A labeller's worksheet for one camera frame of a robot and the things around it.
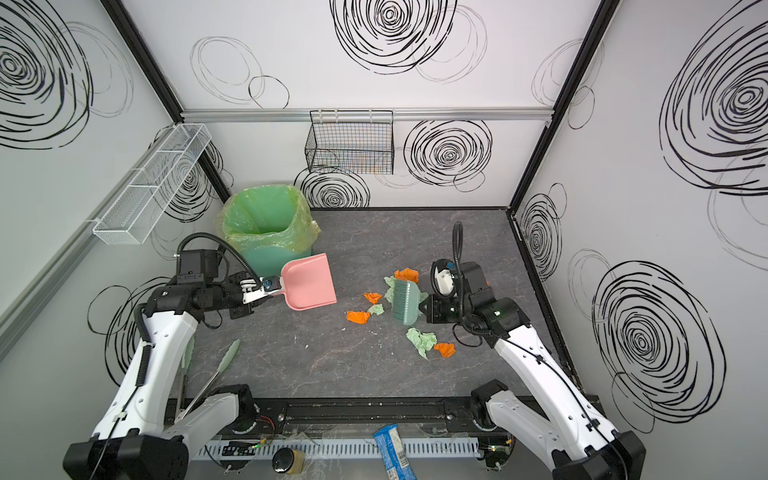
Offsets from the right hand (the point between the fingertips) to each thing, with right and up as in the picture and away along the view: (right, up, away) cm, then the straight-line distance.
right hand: (417, 308), depth 73 cm
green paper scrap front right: (+3, -13, +12) cm, 18 cm away
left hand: (-39, +5, +4) cm, 40 cm away
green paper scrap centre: (-7, -1, +23) cm, 24 cm away
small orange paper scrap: (+9, -14, +11) cm, 20 cm away
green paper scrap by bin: (-11, -5, +20) cm, 23 cm away
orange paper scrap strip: (-12, -2, +21) cm, 24 cm away
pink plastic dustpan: (-29, +5, +7) cm, 30 cm away
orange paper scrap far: (-1, +5, +26) cm, 27 cm away
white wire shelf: (-70, +23, 0) cm, 73 cm away
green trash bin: (-39, +11, +6) cm, 41 cm away
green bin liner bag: (-48, +25, +26) cm, 60 cm away
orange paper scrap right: (-16, -7, +17) cm, 25 cm away
